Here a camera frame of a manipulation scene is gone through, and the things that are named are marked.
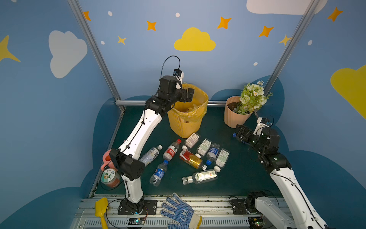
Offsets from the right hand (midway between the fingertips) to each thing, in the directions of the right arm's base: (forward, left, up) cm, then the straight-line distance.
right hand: (245, 126), depth 75 cm
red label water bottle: (-6, +41, -20) cm, 46 cm away
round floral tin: (-25, +71, -18) cm, 78 cm away
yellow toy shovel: (-38, +74, -24) cm, 87 cm away
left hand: (+13, +32, +14) cm, 38 cm away
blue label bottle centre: (-5, +14, -23) cm, 28 cm away
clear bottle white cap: (-9, +54, -22) cm, 58 cm away
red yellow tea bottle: (-11, +28, -21) cm, 36 cm away
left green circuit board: (-43, +55, -27) cm, 75 cm away
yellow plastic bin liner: (+8, +28, +2) cm, 29 cm away
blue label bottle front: (-23, +48, -24) cm, 59 cm away
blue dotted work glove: (-40, +31, -26) cm, 57 cm away
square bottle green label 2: (-9, +9, -24) cm, 27 cm away
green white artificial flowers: (+25, -10, 0) cm, 27 cm away
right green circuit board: (-40, -6, -28) cm, 49 cm away
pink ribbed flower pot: (+20, 0, -17) cm, 26 cm away
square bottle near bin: (+3, +28, -23) cm, 37 cm away
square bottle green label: (-1, +20, -24) cm, 31 cm away
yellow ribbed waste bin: (+7, +35, -12) cm, 38 cm away
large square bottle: (-20, +22, -22) cm, 38 cm away
